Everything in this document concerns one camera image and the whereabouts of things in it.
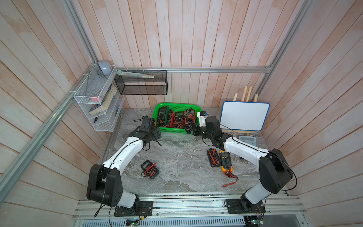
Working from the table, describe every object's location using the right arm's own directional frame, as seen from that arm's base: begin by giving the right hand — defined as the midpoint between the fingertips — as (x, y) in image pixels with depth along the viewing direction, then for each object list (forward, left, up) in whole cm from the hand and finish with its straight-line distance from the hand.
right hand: (187, 126), depth 85 cm
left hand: (-3, +22, -5) cm, 23 cm away
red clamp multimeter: (+20, +10, -14) cm, 27 cm away
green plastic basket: (+32, +3, -15) cm, 35 cm away
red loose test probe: (-28, -24, -20) cm, 42 cm away
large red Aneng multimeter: (+17, +6, -14) cm, 23 cm away
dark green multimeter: (+17, +18, -10) cm, 27 cm away
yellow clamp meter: (-15, -25, -17) cm, 33 cm away
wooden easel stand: (+17, -37, +9) cm, 42 cm away
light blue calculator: (+2, -46, -18) cm, 50 cm away
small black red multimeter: (-22, +23, -15) cm, 35 cm away
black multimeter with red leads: (-13, -18, -16) cm, 27 cm away
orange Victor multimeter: (+16, -3, -9) cm, 19 cm away
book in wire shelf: (+2, +47, +15) cm, 49 cm away
